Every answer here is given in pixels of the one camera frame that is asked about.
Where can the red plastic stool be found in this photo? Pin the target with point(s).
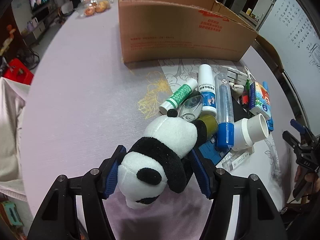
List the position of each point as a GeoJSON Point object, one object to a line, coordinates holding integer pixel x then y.
{"type": "Point", "coordinates": [17, 70]}

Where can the panda plush toy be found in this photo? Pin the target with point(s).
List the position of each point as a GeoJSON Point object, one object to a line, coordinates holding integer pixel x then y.
{"type": "Point", "coordinates": [160, 135]}

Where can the clear tube blue cap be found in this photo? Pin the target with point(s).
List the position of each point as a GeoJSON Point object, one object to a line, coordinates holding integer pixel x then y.
{"type": "Point", "coordinates": [225, 100]}

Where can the white bottle green label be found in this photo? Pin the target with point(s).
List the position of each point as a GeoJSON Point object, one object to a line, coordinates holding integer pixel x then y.
{"type": "Point", "coordinates": [180, 95]}

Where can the blue flat box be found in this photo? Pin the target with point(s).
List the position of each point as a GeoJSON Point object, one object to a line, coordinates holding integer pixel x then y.
{"type": "Point", "coordinates": [210, 152]}

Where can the whiteboard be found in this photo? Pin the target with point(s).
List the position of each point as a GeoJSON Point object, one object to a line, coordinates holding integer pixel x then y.
{"type": "Point", "coordinates": [295, 30]}

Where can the red black lighter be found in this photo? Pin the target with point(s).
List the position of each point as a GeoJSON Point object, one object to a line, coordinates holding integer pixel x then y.
{"type": "Point", "coordinates": [244, 99]}

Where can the beige stone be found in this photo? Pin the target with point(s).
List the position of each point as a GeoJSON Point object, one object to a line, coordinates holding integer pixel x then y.
{"type": "Point", "coordinates": [237, 88]}

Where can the white charger plug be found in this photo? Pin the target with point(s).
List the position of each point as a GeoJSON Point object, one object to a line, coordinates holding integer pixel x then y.
{"type": "Point", "coordinates": [235, 73]}

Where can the tv cabinet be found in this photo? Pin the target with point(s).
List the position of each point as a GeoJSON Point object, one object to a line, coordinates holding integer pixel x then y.
{"type": "Point", "coordinates": [40, 25]}

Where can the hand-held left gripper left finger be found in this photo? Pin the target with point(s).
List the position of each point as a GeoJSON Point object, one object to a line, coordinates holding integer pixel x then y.
{"type": "Point", "coordinates": [113, 177]}

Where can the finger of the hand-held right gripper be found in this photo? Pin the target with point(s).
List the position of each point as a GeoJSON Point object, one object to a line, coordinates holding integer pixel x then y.
{"type": "Point", "coordinates": [298, 127]}
{"type": "Point", "coordinates": [291, 140]}

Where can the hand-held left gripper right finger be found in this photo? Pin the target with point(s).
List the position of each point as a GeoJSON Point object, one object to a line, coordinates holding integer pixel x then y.
{"type": "Point", "coordinates": [200, 172]}

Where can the white pipe fitting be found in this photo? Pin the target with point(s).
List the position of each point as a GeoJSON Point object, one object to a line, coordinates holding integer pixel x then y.
{"type": "Point", "coordinates": [247, 132]}

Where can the colourful tissue pack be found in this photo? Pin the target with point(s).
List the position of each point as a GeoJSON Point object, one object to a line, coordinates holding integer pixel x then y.
{"type": "Point", "coordinates": [261, 97]}

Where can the clear plastic spoon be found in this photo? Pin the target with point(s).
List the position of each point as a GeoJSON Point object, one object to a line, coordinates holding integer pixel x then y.
{"type": "Point", "coordinates": [191, 105]}

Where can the white cloth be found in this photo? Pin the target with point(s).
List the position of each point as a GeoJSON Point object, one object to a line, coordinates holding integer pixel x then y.
{"type": "Point", "coordinates": [10, 130]}

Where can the olive green tape roll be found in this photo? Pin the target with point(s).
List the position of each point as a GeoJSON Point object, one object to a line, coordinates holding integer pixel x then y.
{"type": "Point", "coordinates": [210, 125]}

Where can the white spray bottle blue label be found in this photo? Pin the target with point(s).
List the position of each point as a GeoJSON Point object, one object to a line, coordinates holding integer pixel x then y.
{"type": "Point", "coordinates": [206, 80]}

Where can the cardboard box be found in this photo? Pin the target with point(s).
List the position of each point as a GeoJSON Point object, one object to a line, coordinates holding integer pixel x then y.
{"type": "Point", "coordinates": [175, 30]}

